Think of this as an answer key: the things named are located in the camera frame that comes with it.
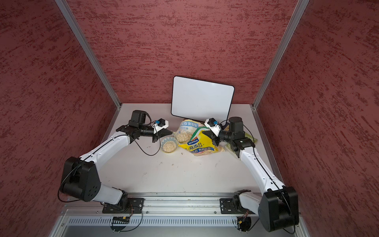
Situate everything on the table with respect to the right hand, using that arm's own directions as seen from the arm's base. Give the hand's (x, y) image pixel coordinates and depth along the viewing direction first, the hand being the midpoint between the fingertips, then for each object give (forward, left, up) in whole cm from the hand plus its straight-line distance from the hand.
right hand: (204, 132), depth 78 cm
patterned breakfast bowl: (+4, +22, -18) cm, 29 cm away
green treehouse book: (+1, -17, -19) cm, 26 cm away
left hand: (+1, +19, -2) cm, 19 cm away
